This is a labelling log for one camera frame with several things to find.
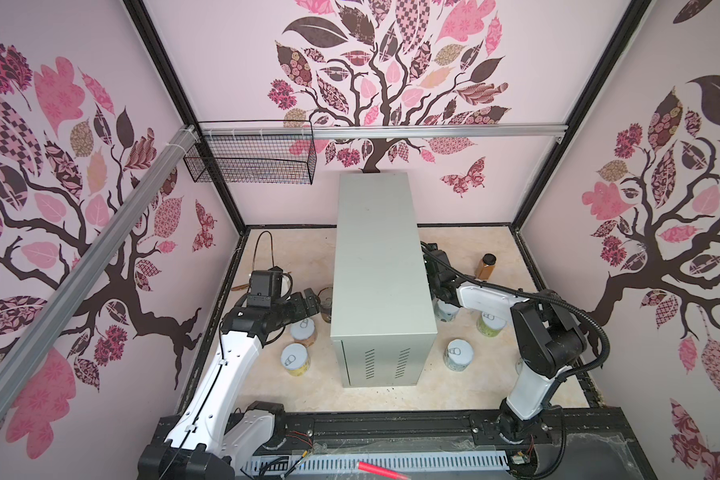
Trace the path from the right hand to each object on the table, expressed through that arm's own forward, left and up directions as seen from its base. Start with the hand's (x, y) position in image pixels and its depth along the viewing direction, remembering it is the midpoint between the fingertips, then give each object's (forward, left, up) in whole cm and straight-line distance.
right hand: (426, 270), depth 97 cm
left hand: (-19, +36, +9) cm, 42 cm away
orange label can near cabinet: (-20, +39, -3) cm, 44 cm away
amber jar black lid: (+1, -20, 0) cm, 20 cm away
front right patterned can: (-28, -5, -2) cm, 29 cm away
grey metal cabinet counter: (-26, +17, +26) cm, 40 cm away
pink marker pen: (-53, +17, -6) cm, 56 cm away
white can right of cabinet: (-14, -4, -3) cm, 15 cm away
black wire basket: (+29, +56, +27) cm, 69 cm away
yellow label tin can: (-28, +40, -2) cm, 49 cm away
